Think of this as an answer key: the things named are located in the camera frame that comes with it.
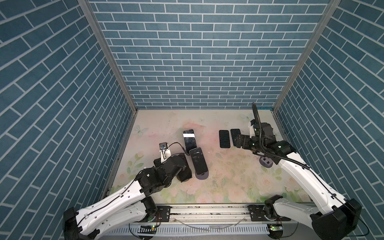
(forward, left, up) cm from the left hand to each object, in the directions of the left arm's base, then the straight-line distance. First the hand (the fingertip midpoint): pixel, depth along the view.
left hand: (176, 157), depth 76 cm
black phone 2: (+23, -31, -21) cm, 44 cm away
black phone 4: (-3, -4, -13) cm, 14 cm away
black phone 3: (+15, -6, -7) cm, 18 cm away
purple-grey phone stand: (-4, -14, -17) cm, 22 cm away
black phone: (+26, -38, -15) cm, 48 cm away
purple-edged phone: (+1, -11, -6) cm, 13 cm away
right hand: (+8, -34, +5) cm, 35 cm away
